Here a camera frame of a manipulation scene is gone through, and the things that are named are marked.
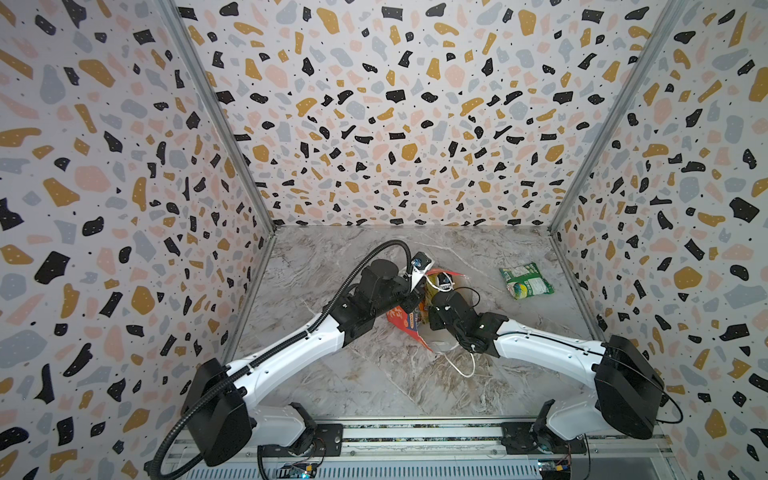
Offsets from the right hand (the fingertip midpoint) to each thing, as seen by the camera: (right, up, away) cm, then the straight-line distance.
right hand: (435, 304), depth 85 cm
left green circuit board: (-34, -38, -14) cm, 53 cm away
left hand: (-3, +9, -11) cm, 14 cm away
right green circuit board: (+26, -37, -14) cm, 48 cm away
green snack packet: (+32, +5, +16) cm, 36 cm away
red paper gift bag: (-5, -3, -10) cm, 12 cm away
